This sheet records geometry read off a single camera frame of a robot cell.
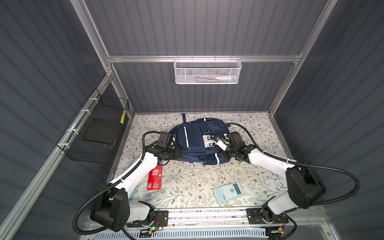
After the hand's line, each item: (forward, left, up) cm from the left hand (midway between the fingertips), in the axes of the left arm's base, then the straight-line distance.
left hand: (179, 152), depth 85 cm
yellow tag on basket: (+16, +31, +14) cm, 38 cm away
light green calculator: (-20, -26, -10) cm, 34 cm away
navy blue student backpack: (+10, -9, -2) cm, 14 cm away
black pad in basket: (+6, +38, +16) cm, 42 cm away
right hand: (+4, -27, -3) cm, 27 cm away
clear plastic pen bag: (-19, +16, -11) cm, 27 cm away
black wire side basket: (+18, +42, +21) cm, 51 cm away
